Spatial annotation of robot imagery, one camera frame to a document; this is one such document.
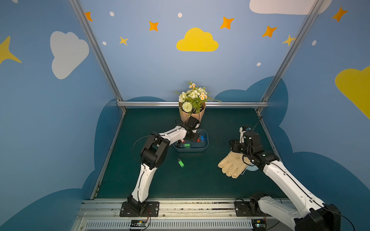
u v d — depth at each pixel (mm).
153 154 565
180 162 909
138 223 718
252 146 596
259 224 730
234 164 907
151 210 736
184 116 984
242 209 745
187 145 995
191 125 819
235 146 733
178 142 1013
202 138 1034
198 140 1013
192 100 883
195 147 952
